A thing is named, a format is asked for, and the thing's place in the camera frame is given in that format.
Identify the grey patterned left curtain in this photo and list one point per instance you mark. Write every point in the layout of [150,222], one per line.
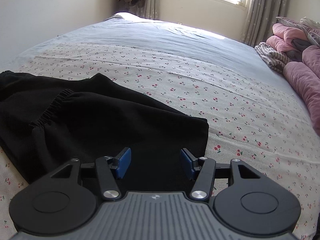
[149,9]

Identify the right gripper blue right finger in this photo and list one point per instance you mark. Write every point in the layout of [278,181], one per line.
[201,171]

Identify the black pants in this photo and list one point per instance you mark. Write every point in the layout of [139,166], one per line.
[46,122]

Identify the striped folded cloth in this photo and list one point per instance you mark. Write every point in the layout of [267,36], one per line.
[275,60]

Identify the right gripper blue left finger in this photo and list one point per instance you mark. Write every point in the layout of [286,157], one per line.
[109,169]

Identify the grey patterned curtain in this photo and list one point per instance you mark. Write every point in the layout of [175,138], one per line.
[149,9]
[261,16]

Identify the pink quilt pile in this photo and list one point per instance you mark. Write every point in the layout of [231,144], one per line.
[300,42]

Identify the grey-blue bed sheet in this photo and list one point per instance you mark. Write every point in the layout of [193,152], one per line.
[129,30]

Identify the cherry print cloth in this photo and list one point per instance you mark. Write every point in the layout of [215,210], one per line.
[259,121]

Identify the grey patterned right curtain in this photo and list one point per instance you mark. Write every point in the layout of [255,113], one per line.
[261,16]

